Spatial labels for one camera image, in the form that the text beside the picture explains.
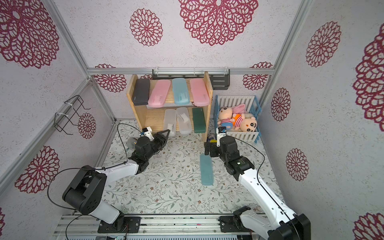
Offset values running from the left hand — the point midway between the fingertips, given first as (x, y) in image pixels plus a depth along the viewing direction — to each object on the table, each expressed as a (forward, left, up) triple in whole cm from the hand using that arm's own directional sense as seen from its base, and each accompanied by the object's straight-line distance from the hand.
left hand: (170, 131), depth 84 cm
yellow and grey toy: (+3, +29, -16) cm, 33 cm away
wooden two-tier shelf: (+13, +13, -3) cm, 19 cm away
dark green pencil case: (+8, -16, 0) cm, 18 cm away
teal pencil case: (-14, -21, -22) cm, 33 cm away
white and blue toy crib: (+34, -58, -11) cm, 68 cm away
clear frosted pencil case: (+9, -7, -1) cm, 11 cm away
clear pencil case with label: (+8, +1, -1) cm, 8 cm away
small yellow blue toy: (+7, -25, -19) cm, 32 cm away
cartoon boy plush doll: (+16, -45, -12) cm, 50 cm away
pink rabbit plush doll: (+22, -35, -9) cm, 43 cm away
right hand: (-8, -25, -1) cm, 26 cm away
